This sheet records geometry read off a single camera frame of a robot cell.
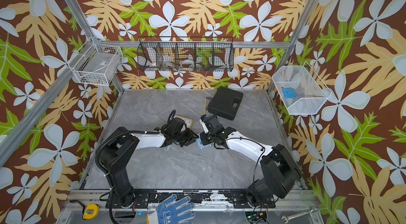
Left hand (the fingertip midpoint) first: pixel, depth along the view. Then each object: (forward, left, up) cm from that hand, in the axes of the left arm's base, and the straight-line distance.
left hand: (200, 136), depth 92 cm
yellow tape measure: (-37, +48, -1) cm, 61 cm away
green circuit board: (-38, -26, -7) cm, 47 cm away
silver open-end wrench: (-39, -40, -3) cm, 56 cm away
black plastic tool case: (+25, -17, +2) cm, 30 cm away
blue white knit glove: (-37, +14, -3) cm, 40 cm away
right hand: (-2, -1, +4) cm, 4 cm away
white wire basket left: (+29, +58, +30) cm, 72 cm away
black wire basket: (+42, +9, +28) cm, 51 cm away
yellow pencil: (+26, -3, -4) cm, 26 cm away
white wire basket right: (+16, -55, +23) cm, 62 cm away
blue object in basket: (+15, -48, +21) cm, 55 cm away
